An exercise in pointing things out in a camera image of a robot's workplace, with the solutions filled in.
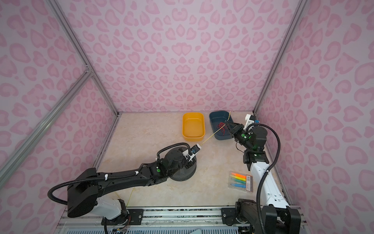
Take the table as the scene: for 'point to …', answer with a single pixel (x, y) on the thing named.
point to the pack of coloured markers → (240, 182)
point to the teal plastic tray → (221, 131)
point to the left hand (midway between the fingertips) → (195, 147)
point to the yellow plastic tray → (193, 126)
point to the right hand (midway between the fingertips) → (227, 121)
